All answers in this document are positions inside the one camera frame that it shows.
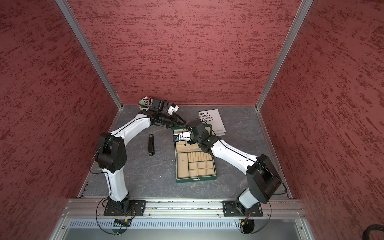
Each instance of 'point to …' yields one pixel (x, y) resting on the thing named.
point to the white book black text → (213, 116)
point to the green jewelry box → (191, 164)
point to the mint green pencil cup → (142, 105)
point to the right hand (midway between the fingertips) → (189, 128)
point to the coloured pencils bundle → (146, 102)
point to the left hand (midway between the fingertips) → (184, 125)
